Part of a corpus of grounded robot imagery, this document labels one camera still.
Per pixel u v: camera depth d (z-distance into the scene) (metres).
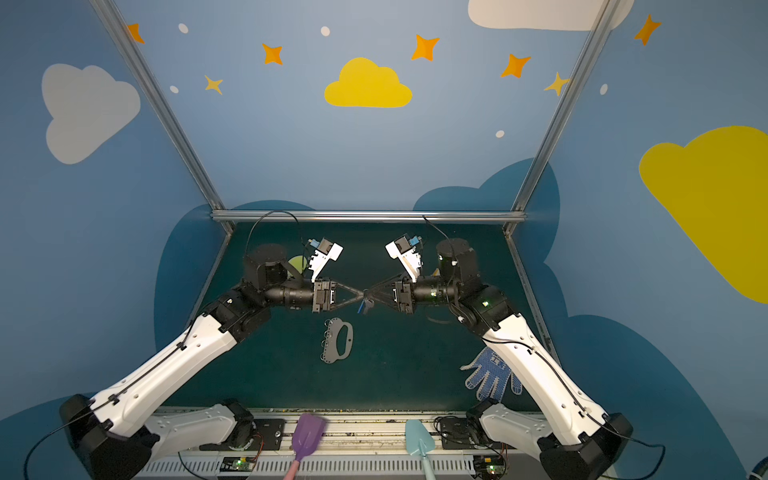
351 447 0.73
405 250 0.56
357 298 0.61
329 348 0.90
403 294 0.54
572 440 0.38
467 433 0.73
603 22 0.71
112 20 0.69
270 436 0.74
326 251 0.58
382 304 0.59
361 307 0.62
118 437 0.39
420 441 0.72
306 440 0.73
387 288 0.57
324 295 0.55
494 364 0.86
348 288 0.60
